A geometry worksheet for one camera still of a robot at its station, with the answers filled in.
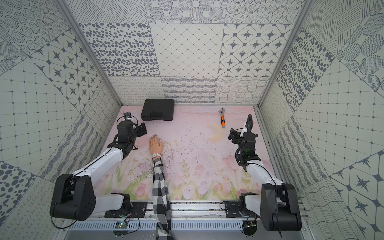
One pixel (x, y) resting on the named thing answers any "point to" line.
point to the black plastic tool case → (158, 109)
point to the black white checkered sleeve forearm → (161, 202)
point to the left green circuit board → (120, 225)
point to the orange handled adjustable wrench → (222, 120)
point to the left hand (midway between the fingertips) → (140, 123)
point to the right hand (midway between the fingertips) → (239, 132)
